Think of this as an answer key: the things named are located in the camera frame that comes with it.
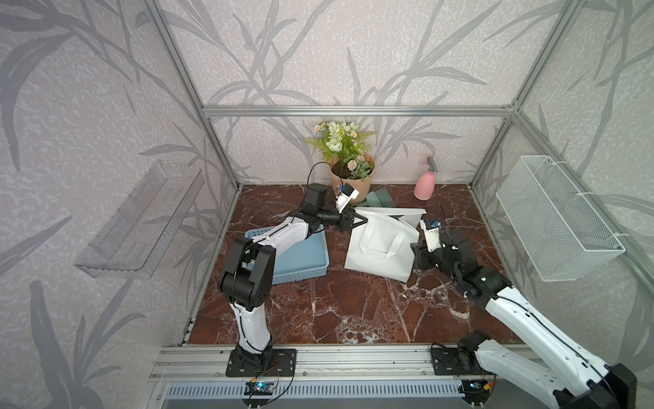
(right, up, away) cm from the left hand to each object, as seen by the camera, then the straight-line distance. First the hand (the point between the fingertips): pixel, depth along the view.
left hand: (363, 219), depth 84 cm
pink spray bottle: (+29, +12, +26) cm, 41 cm away
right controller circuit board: (+33, -49, -10) cm, 60 cm away
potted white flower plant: (-6, +27, +9) cm, 29 cm away
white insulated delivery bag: (+7, -9, 0) cm, 11 cm away
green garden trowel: (+11, +8, +31) cm, 34 cm away
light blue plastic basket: (-20, -16, +14) cm, 29 cm away
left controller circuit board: (-30, -47, -14) cm, 58 cm away
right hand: (+17, -7, -5) cm, 19 cm away
